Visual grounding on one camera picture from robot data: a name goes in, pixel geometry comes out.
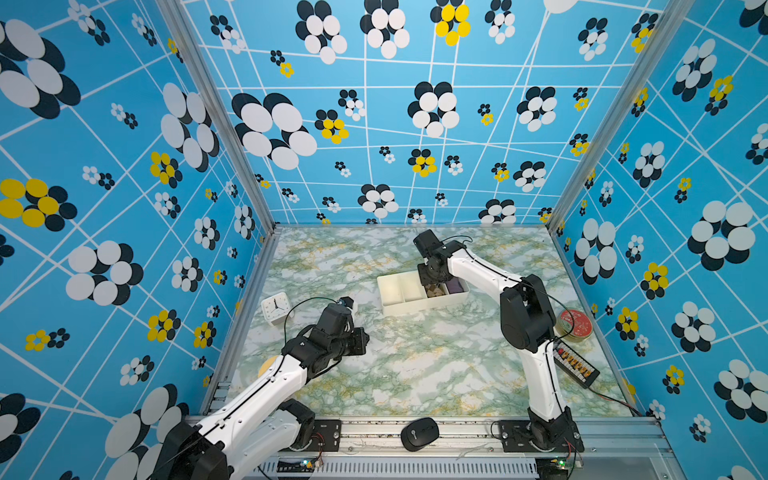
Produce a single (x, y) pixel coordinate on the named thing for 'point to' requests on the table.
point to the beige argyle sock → (433, 291)
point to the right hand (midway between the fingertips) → (431, 276)
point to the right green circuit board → (553, 466)
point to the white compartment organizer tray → (402, 292)
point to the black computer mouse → (419, 433)
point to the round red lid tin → (583, 326)
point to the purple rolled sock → (453, 286)
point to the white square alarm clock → (276, 309)
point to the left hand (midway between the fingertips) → (370, 337)
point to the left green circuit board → (304, 465)
